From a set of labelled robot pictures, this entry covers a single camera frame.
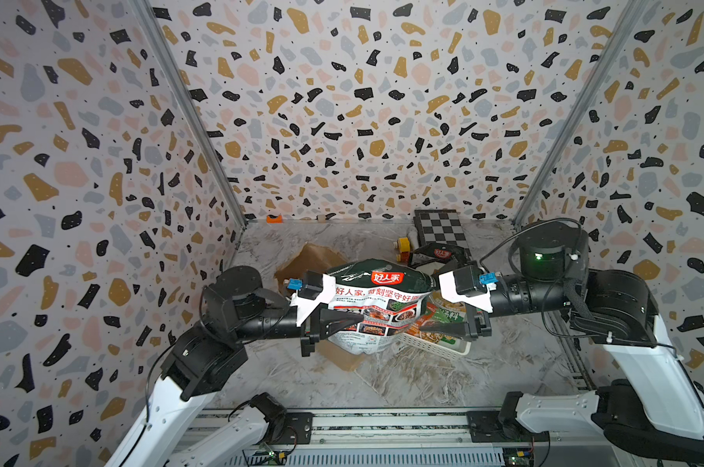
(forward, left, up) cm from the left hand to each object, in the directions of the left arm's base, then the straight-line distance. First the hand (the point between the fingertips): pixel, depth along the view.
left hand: (360, 316), depth 48 cm
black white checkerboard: (+59, -31, -39) cm, 78 cm away
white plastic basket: (+9, -20, -36) cm, 42 cm away
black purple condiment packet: (+30, -22, -20) cm, 42 cm away
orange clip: (+68, +37, -43) cm, 88 cm away
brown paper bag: (+26, +13, -17) cm, 34 cm away
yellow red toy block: (+46, -15, -37) cm, 61 cm away
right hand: (0, -10, +4) cm, 11 cm away
